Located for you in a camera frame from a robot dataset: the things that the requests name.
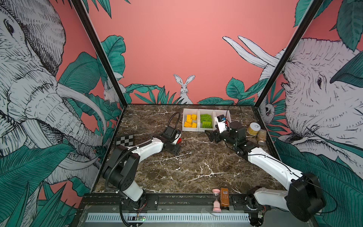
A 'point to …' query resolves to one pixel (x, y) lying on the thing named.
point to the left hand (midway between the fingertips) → (177, 146)
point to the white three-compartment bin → (198, 111)
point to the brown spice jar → (262, 135)
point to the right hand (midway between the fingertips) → (210, 126)
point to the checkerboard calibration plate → (126, 140)
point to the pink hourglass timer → (216, 205)
